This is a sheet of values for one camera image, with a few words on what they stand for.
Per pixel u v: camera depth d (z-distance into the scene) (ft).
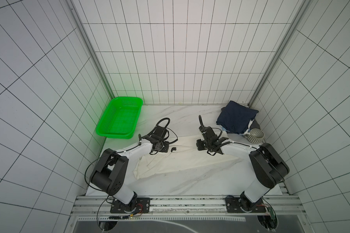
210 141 2.39
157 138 2.27
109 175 1.44
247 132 3.10
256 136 3.19
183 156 3.00
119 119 3.64
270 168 1.55
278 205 2.45
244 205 2.13
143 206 2.35
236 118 3.31
